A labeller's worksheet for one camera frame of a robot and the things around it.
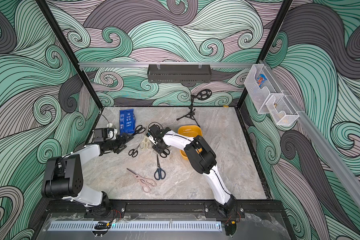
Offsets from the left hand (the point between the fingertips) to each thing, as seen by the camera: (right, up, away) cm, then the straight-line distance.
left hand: (129, 139), depth 91 cm
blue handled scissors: (+20, -19, -6) cm, 28 cm away
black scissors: (+2, +5, +14) cm, 15 cm away
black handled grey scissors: (+2, -9, +3) cm, 10 cm away
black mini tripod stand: (+47, +29, +3) cm, 55 cm away
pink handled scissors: (+13, -23, -10) cm, 28 cm away
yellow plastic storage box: (+40, +4, +14) cm, 43 cm away
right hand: (+20, -5, +6) cm, 22 cm away
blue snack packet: (-7, +11, +15) cm, 20 cm away
